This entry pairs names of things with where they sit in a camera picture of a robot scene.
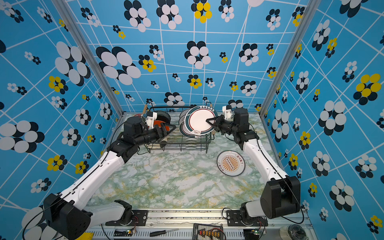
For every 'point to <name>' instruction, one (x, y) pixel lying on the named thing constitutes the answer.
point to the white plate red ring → (195, 118)
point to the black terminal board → (208, 232)
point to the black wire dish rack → (176, 140)
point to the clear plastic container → (292, 232)
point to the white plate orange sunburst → (230, 163)
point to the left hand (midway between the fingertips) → (174, 129)
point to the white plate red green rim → (183, 130)
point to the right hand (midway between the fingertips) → (207, 121)
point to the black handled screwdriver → (161, 232)
